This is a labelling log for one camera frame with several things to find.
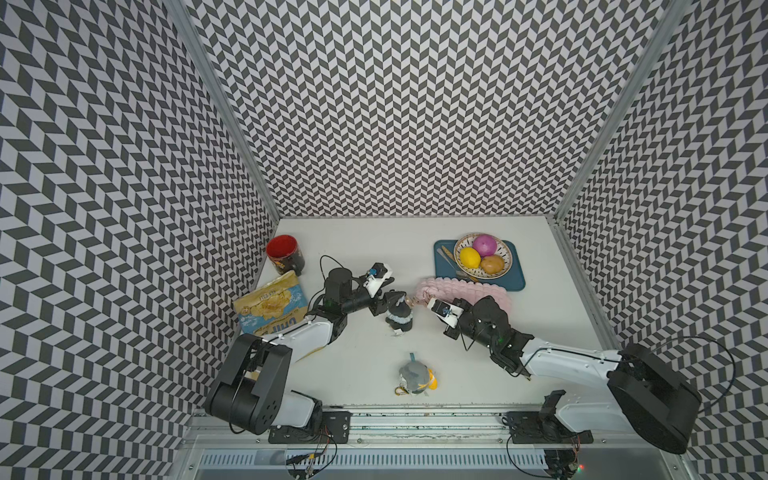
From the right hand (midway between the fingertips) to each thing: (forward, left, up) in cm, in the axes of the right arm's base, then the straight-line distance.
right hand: (435, 304), depth 82 cm
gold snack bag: (+5, +48, -7) cm, 49 cm away
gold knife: (+21, -9, -8) cm, 25 cm away
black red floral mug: (+18, +46, 0) cm, 50 cm away
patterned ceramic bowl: (+26, -27, -9) cm, 39 cm away
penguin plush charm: (-2, +10, -4) cm, 11 cm away
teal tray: (+21, -6, -12) cm, 26 cm away
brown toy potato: (+18, -21, -7) cm, 29 cm away
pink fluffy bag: (+7, -5, -3) cm, 9 cm away
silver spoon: (+17, -11, -11) cm, 23 cm away
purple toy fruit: (+25, -20, -5) cm, 32 cm away
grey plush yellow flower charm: (-18, +6, -5) cm, 20 cm away
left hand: (+5, +11, +1) cm, 12 cm away
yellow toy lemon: (+21, -14, -7) cm, 27 cm away
